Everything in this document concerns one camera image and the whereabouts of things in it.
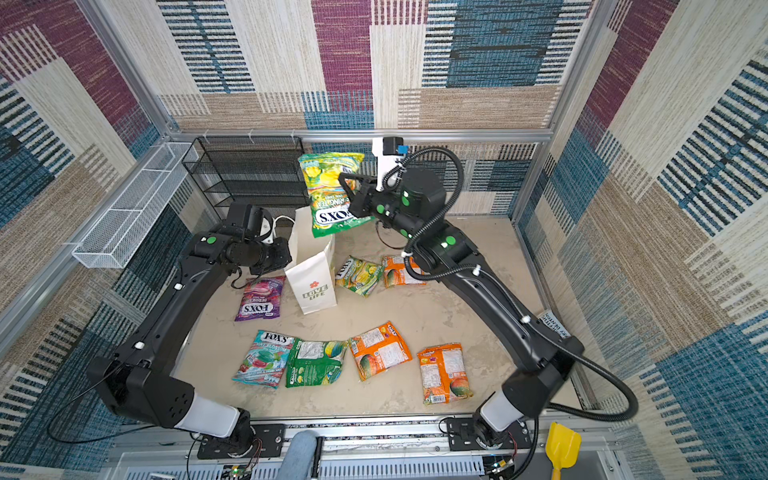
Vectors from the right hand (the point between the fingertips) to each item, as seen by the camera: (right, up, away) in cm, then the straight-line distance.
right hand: (341, 182), depth 59 cm
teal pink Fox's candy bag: (-24, -44, +24) cm, 56 cm away
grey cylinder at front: (-11, -60, +10) cm, 62 cm away
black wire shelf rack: (-39, +15, +49) cm, 65 cm away
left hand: (-15, -14, +19) cm, 28 cm away
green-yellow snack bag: (-1, -22, +43) cm, 48 cm away
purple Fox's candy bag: (-31, -29, +38) cm, 57 cm away
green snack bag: (-11, -44, +24) cm, 51 cm away
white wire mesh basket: (-55, -11, +12) cm, 57 cm away
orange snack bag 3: (+24, -46, +22) cm, 57 cm away
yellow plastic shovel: (+50, -60, +13) cm, 79 cm away
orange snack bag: (+12, -20, +43) cm, 49 cm away
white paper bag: (-11, -19, +21) cm, 31 cm away
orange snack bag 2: (+6, -41, +26) cm, 49 cm away
